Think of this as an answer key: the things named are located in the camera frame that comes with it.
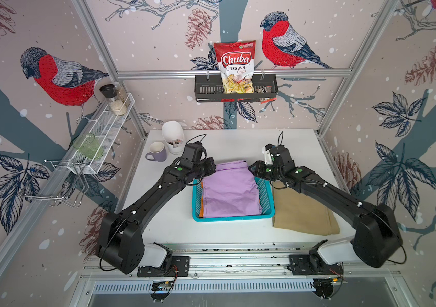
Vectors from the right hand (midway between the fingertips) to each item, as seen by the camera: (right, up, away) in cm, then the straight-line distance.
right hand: (250, 167), depth 84 cm
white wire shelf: (-64, +17, -3) cm, 66 cm away
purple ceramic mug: (-48, +7, +18) cm, 52 cm away
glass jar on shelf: (-59, +27, 0) cm, 65 cm away
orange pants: (-22, -20, -4) cm, 30 cm away
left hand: (-13, +3, -2) cm, 14 cm away
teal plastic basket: (+7, -13, +1) cm, 15 cm away
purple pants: (-9, -12, +4) cm, 15 cm away
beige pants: (+20, -20, +1) cm, 28 cm away
